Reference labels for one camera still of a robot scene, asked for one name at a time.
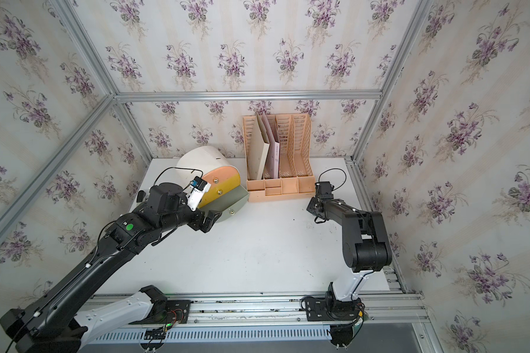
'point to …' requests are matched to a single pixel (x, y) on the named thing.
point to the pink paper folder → (273, 163)
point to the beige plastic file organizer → (294, 132)
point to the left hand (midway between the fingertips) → (213, 207)
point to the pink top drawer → (219, 174)
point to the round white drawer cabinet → (199, 161)
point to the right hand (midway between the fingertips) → (317, 207)
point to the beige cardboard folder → (258, 149)
